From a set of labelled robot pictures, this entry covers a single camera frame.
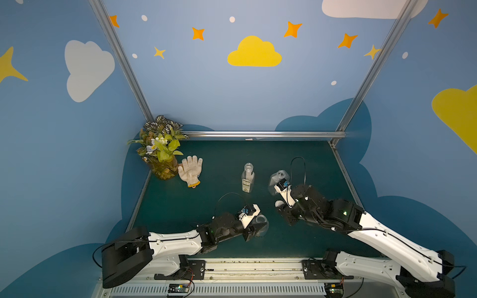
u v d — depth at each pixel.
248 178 0.91
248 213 0.63
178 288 0.72
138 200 0.99
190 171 1.05
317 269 0.75
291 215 0.60
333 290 0.72
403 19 0.72
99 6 0.68
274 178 0.94
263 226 0.72
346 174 1.11
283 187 0.59
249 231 0.65
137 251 0.47
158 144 0.86
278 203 0.69
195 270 0.74
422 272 0.39
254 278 0.74
